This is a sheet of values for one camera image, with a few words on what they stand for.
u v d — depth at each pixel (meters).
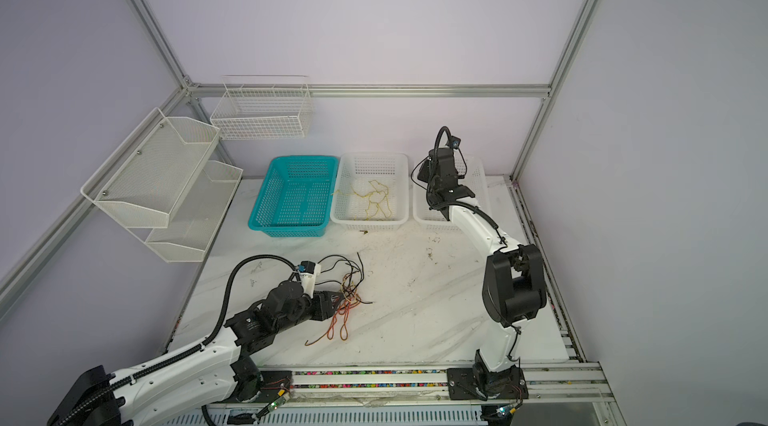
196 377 0.51
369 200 1.17
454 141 0.75
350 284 0.88
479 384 0.66
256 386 0.68
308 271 0.73
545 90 0.93
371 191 1.15
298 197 1.15
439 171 0.68
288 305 0.62
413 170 1.13
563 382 0.76
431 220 0.95
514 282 0.48
